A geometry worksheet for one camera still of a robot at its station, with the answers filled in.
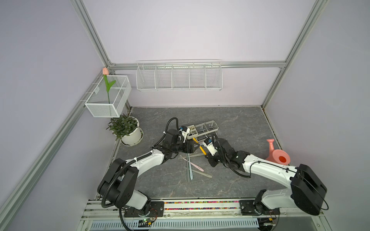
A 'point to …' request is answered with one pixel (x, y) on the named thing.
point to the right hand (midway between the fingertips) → (206, 154)
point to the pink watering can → (277, 156)
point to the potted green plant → (126, 128)
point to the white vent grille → (245, 224)
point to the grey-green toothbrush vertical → (188, 167)
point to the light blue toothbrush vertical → (191, 174)
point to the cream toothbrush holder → (202, 128)
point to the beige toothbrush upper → (191, 156)
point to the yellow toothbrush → (200, 147)
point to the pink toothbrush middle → (195, 165)
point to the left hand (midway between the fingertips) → (195, 145)
